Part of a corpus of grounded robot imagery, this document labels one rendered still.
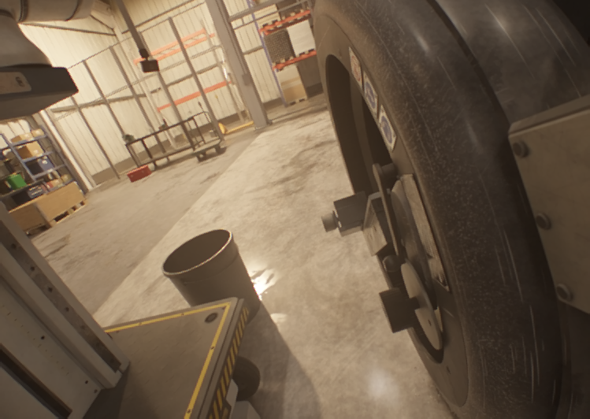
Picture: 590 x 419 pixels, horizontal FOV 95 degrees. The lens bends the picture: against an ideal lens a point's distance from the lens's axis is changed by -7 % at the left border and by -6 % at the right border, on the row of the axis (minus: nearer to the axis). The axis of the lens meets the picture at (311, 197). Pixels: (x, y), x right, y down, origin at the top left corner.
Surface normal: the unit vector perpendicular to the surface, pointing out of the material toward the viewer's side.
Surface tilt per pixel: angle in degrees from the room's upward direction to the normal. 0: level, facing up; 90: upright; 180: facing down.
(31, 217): 90
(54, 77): 90
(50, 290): 90
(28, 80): 90
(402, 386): 0
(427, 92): 62
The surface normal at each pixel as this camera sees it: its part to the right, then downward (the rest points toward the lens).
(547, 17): -0.17, -0.25
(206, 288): 0.30, 0.33
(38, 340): 0.95, -0.29
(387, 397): -0.33, -0.87
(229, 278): 0.78, 0.04
